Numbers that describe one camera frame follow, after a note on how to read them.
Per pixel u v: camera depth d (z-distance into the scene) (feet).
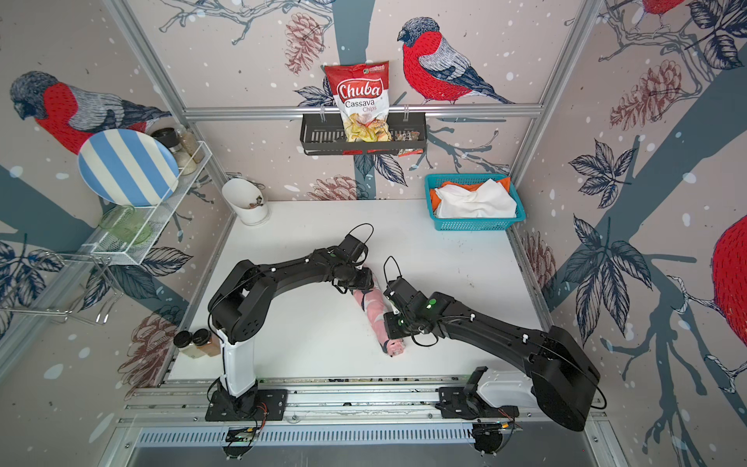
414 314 2.17
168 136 2.61
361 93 2.62
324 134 3.11
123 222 2.29
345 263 2.43
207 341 2.50
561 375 1.33
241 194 3.54
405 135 2.97
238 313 1.65
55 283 1.87
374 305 2.85
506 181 3.74
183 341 2.46
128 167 2.38
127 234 2.08
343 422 2.35
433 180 3.87
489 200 3.62
